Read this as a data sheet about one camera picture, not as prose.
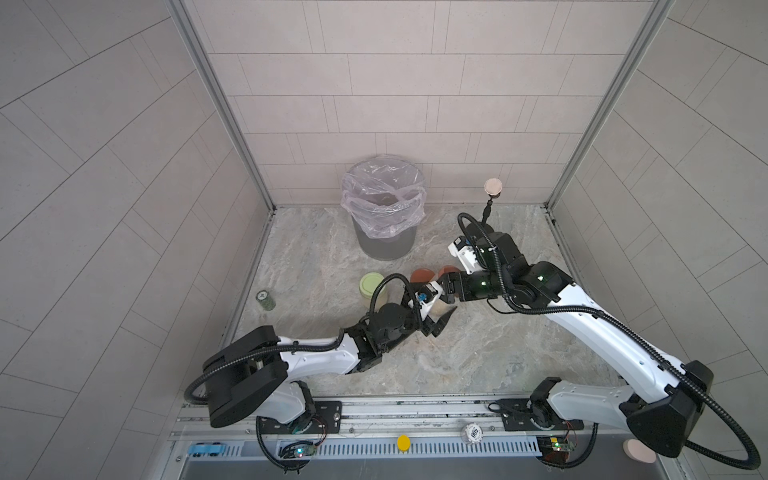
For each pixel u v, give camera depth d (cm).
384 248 104
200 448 64
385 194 94
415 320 64
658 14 71
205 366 44
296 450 65
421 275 86
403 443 64
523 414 71
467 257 65
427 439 69
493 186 81
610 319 43
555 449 68
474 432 64
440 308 70
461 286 61
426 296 60
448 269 67
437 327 66
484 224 103
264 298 85
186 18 72
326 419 71
